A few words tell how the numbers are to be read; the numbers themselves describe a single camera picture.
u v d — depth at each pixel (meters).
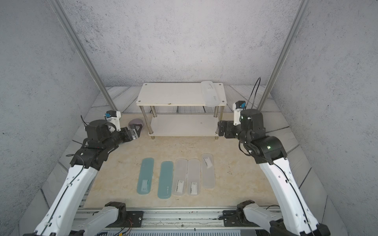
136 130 0.63
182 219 0.74
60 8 0.71
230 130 0.56
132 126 0.62
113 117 0.60
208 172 0.89
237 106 0.56
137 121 1.10
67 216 0.39
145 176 0.88
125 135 0.61
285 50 0.85
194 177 0.87
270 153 0.40
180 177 0.87
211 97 0.82
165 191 0.82
